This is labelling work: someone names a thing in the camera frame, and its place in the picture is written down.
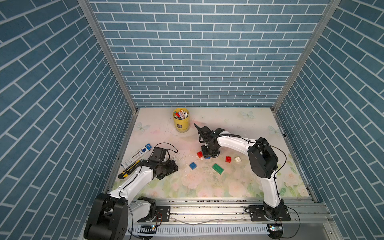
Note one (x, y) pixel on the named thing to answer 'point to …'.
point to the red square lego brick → (228, 159)
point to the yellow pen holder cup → (182, 126)
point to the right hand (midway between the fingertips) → (206, 156)
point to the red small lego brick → (200, 154)
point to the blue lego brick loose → (193, 165)
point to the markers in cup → (181, 115)
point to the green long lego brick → (217, 168)
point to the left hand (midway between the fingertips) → (177, 169)
